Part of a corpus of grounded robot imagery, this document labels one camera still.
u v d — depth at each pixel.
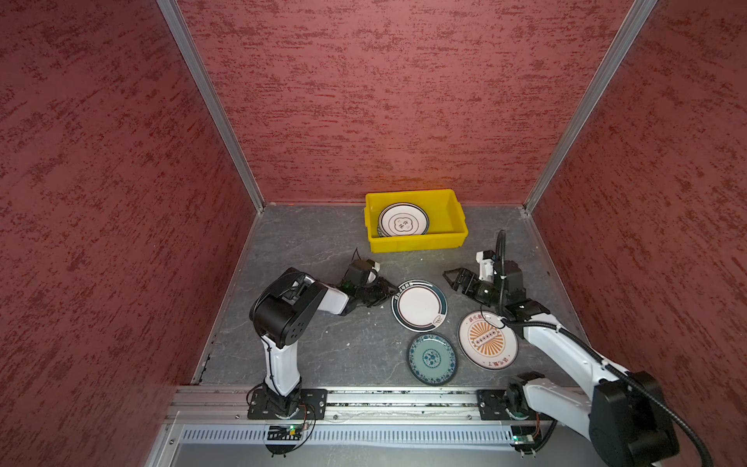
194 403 0.76
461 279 0.76
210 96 0.87
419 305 0.92
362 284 0.81
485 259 0.78
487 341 0.85
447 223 1.16
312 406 0.73
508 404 0.72
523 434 0.71
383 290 0.85
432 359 0.82
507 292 0.64
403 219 1.10
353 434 0.71
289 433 0.71
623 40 0.76
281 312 0.52
